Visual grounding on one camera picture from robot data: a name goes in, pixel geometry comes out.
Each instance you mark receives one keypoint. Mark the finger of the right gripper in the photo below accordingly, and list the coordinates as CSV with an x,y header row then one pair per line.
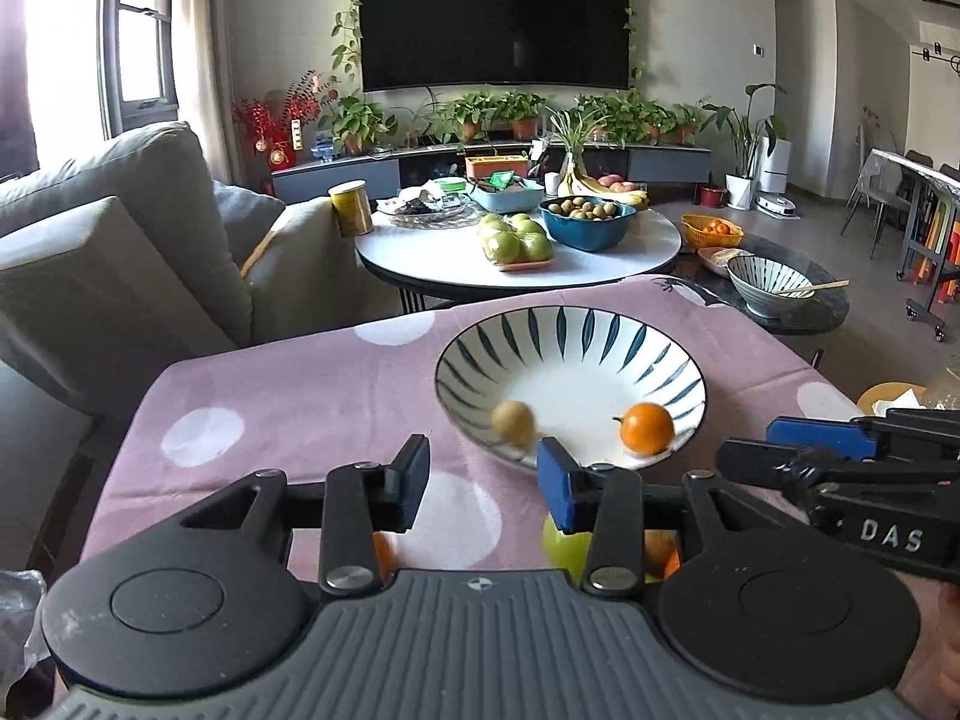
x,y
810,477
912,436

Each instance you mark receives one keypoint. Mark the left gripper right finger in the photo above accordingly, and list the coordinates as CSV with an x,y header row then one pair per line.
x,y
616,506

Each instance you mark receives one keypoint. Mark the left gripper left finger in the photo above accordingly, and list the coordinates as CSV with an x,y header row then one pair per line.
x,y
352,504

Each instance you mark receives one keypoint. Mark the green apple front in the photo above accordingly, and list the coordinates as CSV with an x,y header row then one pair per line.
x,y
567,551

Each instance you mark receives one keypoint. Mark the medium orange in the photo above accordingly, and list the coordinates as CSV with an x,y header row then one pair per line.
x,y
646,429

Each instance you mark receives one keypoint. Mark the brown longan fruit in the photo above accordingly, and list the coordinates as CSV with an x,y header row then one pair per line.
x,y
514,422

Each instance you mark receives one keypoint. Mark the large orange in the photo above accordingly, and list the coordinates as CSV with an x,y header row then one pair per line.
x,y
661,554

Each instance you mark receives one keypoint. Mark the orange under left gripper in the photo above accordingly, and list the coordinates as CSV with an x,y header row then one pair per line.
x,y
385,555

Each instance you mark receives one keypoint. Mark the pink polka dot tablecloth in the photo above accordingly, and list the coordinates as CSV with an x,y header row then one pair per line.
x,y
310,404

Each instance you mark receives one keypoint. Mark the striped white ceramic bowl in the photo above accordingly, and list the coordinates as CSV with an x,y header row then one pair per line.
x,y
578,370

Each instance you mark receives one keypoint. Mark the dark round side table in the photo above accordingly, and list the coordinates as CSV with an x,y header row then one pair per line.
x,y
825,312

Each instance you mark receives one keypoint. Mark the wooden spoon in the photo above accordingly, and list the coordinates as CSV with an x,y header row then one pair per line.
x,y
821,287

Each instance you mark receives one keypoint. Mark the small striped bowl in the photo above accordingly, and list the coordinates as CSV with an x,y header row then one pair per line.
x,y
757,278

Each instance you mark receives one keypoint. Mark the rolling desk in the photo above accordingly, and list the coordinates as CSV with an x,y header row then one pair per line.
x,y
930,245

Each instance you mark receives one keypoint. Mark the white round coffee table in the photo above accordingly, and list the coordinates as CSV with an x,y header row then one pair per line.
x,y
449,264

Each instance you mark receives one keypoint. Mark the orange fruit basket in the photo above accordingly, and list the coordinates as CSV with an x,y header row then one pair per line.
x,y
703,231

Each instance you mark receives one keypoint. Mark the plate of green apples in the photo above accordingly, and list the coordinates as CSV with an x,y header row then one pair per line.
x,y
514,241

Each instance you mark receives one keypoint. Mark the blue bowl of longans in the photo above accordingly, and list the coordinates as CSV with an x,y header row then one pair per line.
x,y
586,222

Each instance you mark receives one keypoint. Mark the yellow canister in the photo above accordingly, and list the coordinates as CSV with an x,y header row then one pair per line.
x,y
352,208

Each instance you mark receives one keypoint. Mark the banana bunch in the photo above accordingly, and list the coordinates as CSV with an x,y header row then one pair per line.
x,y
576,183

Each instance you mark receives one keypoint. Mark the glass plate with snacks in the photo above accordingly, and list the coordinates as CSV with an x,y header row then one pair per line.
x,y
428,207

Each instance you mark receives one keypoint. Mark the light blue tray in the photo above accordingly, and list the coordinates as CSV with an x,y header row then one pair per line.
x,y
523,196

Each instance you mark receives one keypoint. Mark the grey sofa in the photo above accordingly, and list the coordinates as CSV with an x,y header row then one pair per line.
x,y
132,258

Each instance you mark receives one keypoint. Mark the tall potted plant white pot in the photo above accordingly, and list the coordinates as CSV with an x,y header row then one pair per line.
x,y
747,135

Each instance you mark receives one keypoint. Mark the tv console cabinet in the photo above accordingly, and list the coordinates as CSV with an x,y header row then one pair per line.
x,y
387,172

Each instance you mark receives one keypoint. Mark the orange box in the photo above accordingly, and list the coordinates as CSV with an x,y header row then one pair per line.
x,y
479,168

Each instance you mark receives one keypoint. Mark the red flower decoration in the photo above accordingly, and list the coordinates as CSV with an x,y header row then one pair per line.
x,y
274,126

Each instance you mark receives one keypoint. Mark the black wall television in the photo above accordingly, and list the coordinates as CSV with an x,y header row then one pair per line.
x,y
412,43

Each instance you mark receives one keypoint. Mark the window frame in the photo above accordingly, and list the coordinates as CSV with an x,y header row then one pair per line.
x,y
136,82

